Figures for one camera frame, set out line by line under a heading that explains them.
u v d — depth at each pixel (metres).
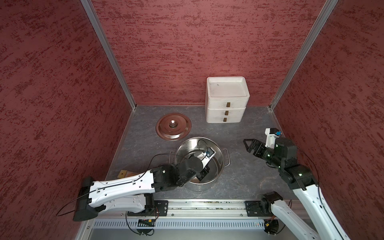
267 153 0.59
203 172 0.58
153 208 0.65
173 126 1.06
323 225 0.40
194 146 0.75
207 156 0.55
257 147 0.61
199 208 0.76
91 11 0.72
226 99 0.93
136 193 0.45
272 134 0.62
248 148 0.63
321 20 0.75
